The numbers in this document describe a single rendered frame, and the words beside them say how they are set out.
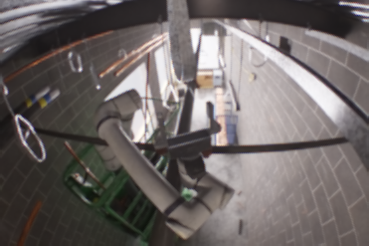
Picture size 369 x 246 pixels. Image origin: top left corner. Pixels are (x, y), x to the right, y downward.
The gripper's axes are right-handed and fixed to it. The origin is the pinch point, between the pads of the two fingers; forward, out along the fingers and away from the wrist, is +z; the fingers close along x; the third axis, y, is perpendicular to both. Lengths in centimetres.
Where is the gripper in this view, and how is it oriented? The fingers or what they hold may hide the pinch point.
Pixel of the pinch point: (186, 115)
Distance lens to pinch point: 40.5
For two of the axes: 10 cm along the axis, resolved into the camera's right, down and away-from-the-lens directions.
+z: -0.8, -8.3, -5.5
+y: -2.8, -5.1, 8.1
